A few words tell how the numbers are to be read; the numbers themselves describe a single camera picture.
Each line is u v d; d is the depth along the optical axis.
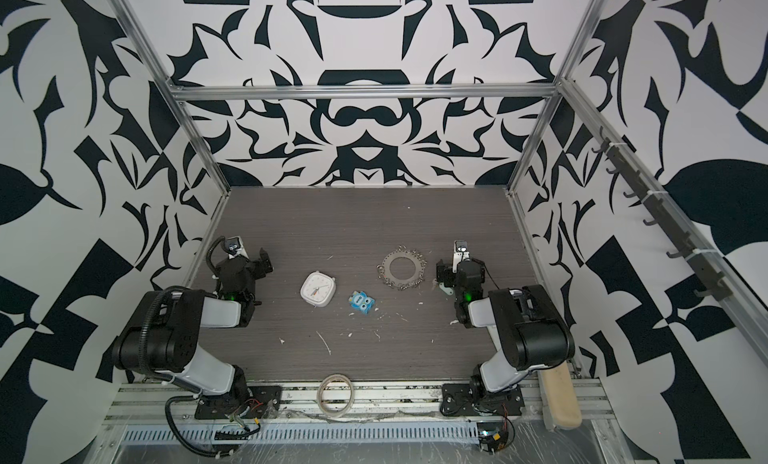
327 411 0.73
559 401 0.72
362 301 0.89
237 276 0.73
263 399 0.74
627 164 0.64
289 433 0.71
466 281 0.73
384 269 0.97
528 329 0.46
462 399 0.75
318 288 0.89
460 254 0.82
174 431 0.68
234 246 0.79
